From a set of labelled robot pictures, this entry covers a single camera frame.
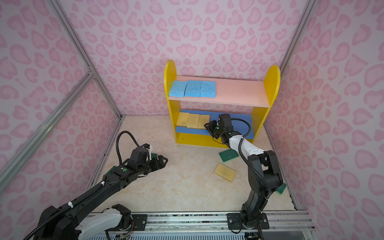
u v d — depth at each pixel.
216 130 0.80
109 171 0.90
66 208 0.42
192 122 0.96
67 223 0.39
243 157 0.48
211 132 0.82
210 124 0.91
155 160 0.73
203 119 0.96
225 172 0.89
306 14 0.71
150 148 0.77
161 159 0.75
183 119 0.98
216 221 0.75
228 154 0.97
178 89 0.75
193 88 0.75
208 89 0.75
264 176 0.47
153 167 0.72
